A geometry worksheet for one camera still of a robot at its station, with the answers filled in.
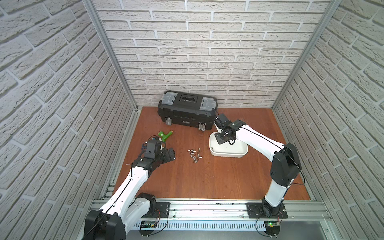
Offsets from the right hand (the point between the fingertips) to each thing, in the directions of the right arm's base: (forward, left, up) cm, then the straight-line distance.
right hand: (223, 137), depth 89 cm
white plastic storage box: (-3, -3, -12) cm, 13 cm away
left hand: (-7, +33, -1) cm, 33 cm away
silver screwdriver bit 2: (-2, +15, -10) cm, 19 cm away
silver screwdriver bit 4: (-7, +19, -10) cm, 23 cm away
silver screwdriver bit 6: (-8, +18, -11) cm, 23 cm away
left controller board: (-42, +44, -13) cm, 62 cm away
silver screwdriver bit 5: (-7, +16, -11) cm, 20 cm away
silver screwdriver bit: (-2, +22, -10) cm, 24 cm away
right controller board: (-46, -17, -12) cm, 50 cm away
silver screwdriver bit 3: (-4, +20, -11) cm, 23 cm away
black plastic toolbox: (+18, +21, +7) cm, 29 cm away
